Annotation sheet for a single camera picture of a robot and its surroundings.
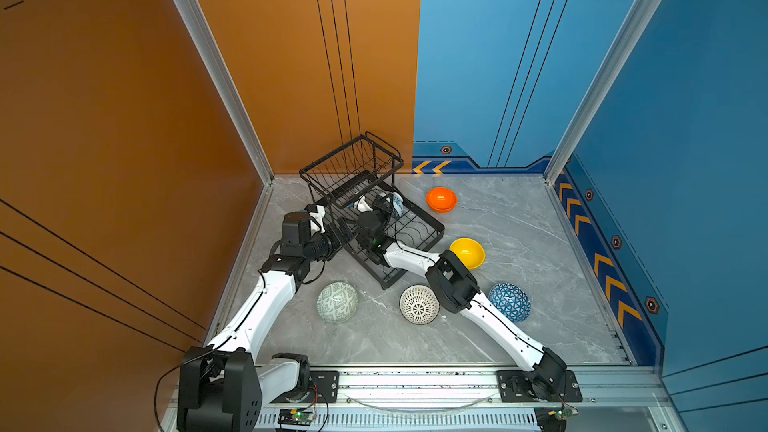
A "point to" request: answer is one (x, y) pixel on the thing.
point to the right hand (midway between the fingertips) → (393, 195)
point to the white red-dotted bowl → (419, 304)
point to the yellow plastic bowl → (471, 252)
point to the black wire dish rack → (366, 166)
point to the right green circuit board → (564, 412)
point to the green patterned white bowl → (337, 302)
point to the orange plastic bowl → (441, 200)
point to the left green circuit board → (296, 417)
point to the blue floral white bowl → (398, 203)
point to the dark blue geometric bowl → (511, 299)
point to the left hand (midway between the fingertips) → (355, 229)
